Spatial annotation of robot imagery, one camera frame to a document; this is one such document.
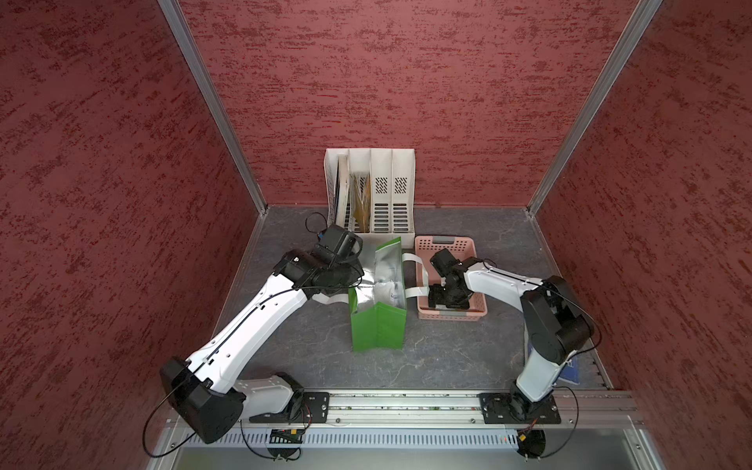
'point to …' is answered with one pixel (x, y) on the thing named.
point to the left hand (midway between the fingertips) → (355, 278)
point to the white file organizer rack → (371, 192)
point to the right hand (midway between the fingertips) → (442, 308)
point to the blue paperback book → (570, 371)
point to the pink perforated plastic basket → (427, 247)
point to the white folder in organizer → (343, 198)
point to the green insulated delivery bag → (378, 302)
